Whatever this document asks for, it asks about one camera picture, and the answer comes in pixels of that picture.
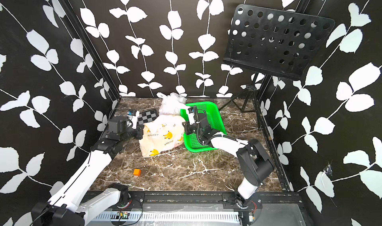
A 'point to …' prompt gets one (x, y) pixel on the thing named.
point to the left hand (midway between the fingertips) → (143, 123)
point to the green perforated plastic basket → (191, 142)
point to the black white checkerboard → (148, 115)
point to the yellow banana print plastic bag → (165, 133)
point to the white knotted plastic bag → (172, 104)
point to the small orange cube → (137, 172)
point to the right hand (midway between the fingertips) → (182, 121)
